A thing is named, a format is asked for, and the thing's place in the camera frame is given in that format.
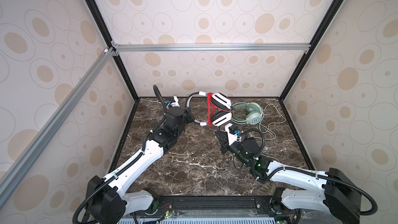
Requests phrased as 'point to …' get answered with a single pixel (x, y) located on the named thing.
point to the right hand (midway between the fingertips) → (217, 132)
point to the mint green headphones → (251, 113)
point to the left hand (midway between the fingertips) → (195, 105)
